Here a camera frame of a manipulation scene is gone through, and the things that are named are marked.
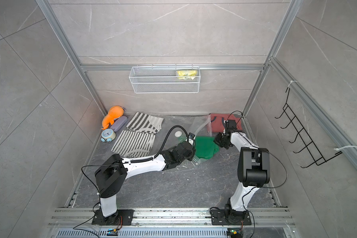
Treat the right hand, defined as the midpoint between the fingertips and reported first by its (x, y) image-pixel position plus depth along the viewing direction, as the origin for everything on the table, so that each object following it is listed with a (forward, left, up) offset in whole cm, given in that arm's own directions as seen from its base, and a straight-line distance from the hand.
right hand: (216, 141), depth 97 cm
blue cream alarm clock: (+7, +75, -1) cm, 76 cm away
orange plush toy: (+27, +75, +3) cm, 80 cm away
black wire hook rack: (-15, -33, +26) cm, 45 cm away
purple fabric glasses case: (+19, +72, -2) cm, 74 cm away
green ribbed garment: (-3, +7, -3) cm, 8 cm away
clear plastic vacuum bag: (+10, +12, +6) cm, 16 cm away
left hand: (-8, +16, +8) cm, 20 cm away
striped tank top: (+22, +52, -5) cm, 57 cm away
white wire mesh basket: (+36, +34, +24) cm, 55 cm away
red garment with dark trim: (+22, -5, -5) cm, 23 cm away
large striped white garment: (+2, +57, -4) cm, 57 cm away
